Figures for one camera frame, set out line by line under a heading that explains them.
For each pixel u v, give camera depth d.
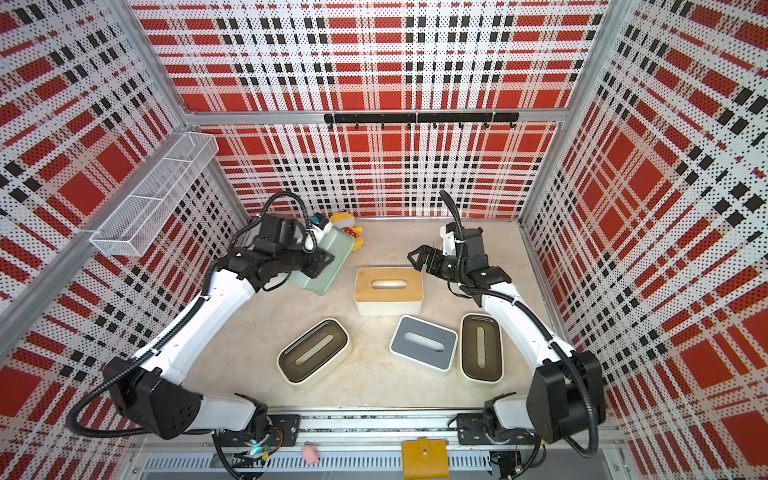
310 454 0.69
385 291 0.91
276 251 0.57
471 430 0.73
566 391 0.40
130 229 0.69
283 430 0.73
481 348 0.86
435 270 0.71
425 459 0.69
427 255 0.72
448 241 0.74
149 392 0.38
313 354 0.81
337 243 0.74
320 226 0.67
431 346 0.87
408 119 0.88
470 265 0.62
